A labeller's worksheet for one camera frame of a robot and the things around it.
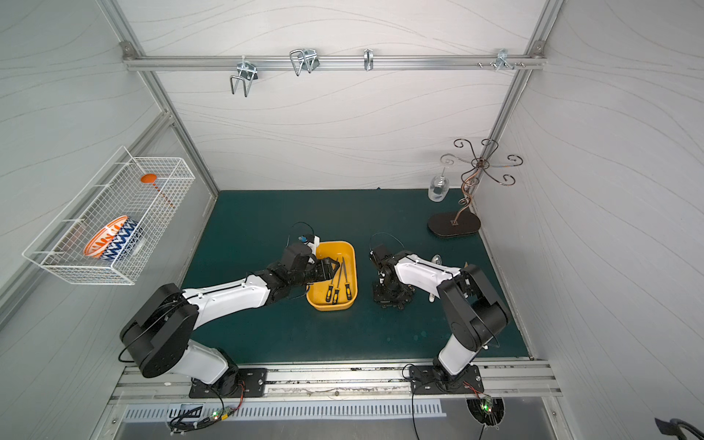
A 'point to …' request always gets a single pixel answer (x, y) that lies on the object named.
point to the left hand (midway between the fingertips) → (336, 266)
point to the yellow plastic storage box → (339, 292)
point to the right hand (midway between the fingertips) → (382, 300)
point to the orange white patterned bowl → (94, 247)
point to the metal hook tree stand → (464, 222)
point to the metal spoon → (436, 258)
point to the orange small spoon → (150, 178)
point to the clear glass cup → (438, 188)
